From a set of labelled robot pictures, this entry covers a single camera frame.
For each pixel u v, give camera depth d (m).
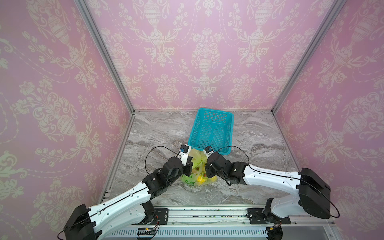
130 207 0.49
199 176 0.81
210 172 0.72
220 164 0.62
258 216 0.73
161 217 0.74
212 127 1.13
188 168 0.67
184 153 0.65
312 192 0.42
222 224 0.73
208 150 0.72
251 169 0.55
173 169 0.56
